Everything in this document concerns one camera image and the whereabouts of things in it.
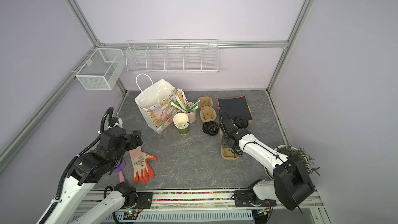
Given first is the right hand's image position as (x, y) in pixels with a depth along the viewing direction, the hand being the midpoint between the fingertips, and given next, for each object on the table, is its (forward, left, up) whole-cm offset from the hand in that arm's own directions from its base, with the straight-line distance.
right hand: (228, 140), depth 87 cm
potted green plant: (-10, -28, +8) cm, 31 cm away
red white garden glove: (-15, +47, -4) cm, 50 cm away
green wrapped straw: (+18, +20, +7) cm, 28 cm away
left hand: (-6, +46, +18) cm, 50 cm away
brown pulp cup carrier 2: (+22, +11, -5) cm, 25 cm away
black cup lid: (+10, +10, -3) cm, 14 cm away
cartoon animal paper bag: (+12, +38, +20) cm, 45 cm away
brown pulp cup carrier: (-7, +1, -3) cm, 7 cm away
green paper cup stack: (+12, +28, +2) cm, 30 cm away
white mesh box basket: (+40, +79, +19) cm, 90 cm away
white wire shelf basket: (+48, +34, +24) cm, 64 cm away
